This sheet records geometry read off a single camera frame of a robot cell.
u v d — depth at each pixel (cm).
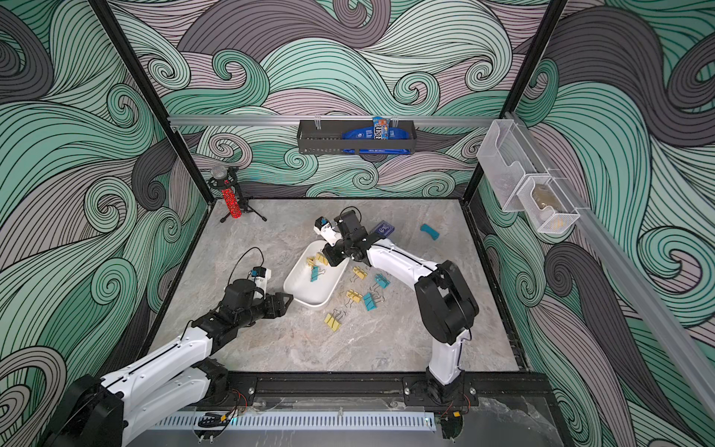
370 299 90
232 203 101
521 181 71
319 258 91
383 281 92
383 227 108
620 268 52
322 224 79
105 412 39
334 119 93
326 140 95
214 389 64
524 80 84
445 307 48
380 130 90
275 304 74
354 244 70
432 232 109
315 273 95
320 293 91
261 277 76
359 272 96
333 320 84
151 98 88
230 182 98
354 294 91
